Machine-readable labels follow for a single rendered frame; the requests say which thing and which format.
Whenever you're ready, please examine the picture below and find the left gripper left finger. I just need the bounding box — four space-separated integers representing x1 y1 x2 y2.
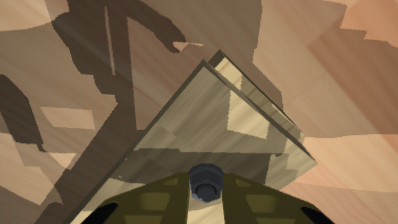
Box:
97 172 190 224

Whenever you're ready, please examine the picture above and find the dark grey hex nut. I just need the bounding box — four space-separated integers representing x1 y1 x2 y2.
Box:
189 163 224 203

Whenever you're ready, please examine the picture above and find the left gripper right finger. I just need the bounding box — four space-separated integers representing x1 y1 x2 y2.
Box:
222 173 323 224

